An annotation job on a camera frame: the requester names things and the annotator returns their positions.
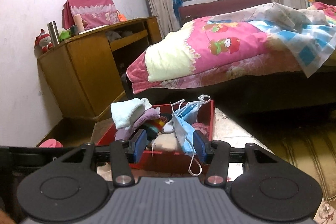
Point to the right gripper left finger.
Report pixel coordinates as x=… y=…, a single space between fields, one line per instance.
x=122 y=154

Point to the pink candle cylinder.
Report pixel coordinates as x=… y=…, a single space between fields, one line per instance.
x=79 y=22

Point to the blue checkered blanket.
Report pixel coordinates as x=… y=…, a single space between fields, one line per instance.
x=309 y=34

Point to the beige plush toy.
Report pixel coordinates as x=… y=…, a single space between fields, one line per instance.
x=165 y=143

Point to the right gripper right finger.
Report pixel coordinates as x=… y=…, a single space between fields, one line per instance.
x=214 y=153

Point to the steel thermos bottle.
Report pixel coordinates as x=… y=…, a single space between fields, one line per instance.
x=53 y=31

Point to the purple fuzzy cloth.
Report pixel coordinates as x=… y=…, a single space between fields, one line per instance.
x=150 y=114

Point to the light blue towel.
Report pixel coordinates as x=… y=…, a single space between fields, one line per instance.
x=127 y=112

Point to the dark bed frame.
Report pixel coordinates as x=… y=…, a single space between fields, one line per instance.
x=283 y=90

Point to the wooden desk cabinet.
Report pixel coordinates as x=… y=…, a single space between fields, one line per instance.
x=84 y=72

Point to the pink lidded plastic cup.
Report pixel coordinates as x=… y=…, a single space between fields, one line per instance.
x=51 y=143

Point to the red santa doll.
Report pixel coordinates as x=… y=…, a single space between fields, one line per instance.
x=43 y=41

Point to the pink cloth covered box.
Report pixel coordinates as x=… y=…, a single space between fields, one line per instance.
x=94 y=13

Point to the blue face mask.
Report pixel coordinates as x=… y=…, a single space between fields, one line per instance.
x=184 y=135
x=187 y=113

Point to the red cardboard box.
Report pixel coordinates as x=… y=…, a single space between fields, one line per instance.
x=159 y=160

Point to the pink floral quilt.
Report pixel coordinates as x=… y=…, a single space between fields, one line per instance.
x=203 y=53

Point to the green plush toy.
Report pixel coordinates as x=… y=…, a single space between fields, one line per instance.
x=64 y=35

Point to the pink knitted scrunchie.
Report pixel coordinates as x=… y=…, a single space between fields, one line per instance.
x=201 y=127

